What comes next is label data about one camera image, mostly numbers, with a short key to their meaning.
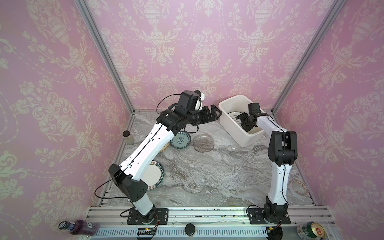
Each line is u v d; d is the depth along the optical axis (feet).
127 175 1.36
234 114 3.44
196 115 1.95
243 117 3.70
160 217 2.44
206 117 1.94
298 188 2.73
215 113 1.98
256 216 2.40
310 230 2.02
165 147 3.26
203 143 3.37
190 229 2.09
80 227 2.15
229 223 2.39
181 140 3.38
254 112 3.02
